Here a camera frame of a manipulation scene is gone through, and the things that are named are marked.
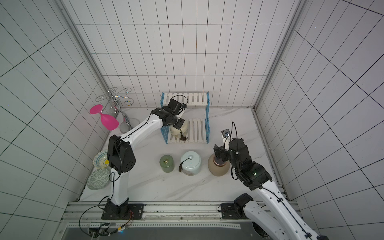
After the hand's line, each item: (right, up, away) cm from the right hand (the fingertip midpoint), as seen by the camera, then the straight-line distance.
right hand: (219, 141), depth 73 cm
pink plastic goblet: (-68, +9, +19) cm, 71 cm away
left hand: (-24, +8, +18) cm, 31 cm away
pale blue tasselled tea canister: (-15, -13, +5) cm, 20 cm away
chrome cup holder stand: (-60, +7, +31) cm, 68 cm away
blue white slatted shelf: (-10, +4, +30) cm, 32 cm away
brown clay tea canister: (-1, -14, +3) cm, 14 cm away
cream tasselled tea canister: (-20, +2, +19) cm, 28 cm away
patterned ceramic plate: (-67, -23, +9) cm, 72 cm away
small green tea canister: (-28, -13, +7) cm, 32 cm away
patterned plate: (-71, -14, +16) cm, 74 cm away
